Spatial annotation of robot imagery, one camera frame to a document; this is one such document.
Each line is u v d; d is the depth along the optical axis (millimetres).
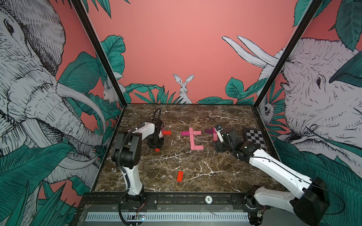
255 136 982
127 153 507
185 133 1016
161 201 750
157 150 921
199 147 948
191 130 1041
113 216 701
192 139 982
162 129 1020
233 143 590
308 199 382
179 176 818
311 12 711
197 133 1014
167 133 1028
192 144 953
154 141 834
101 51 862
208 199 748
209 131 1041
